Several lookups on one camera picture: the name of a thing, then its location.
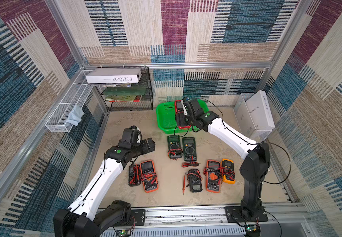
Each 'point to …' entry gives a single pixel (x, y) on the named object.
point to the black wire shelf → (137, 96)
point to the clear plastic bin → (245, 121)
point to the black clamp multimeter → (194, 180)
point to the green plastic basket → (166, 117)
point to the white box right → (260, 111)
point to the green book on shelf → (124, 91)
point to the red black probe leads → (191, 163)
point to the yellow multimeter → (229, 174)
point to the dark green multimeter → (189, 149)
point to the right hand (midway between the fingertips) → (180, 115)
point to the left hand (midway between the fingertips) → (148, 145)
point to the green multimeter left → (175, 150)
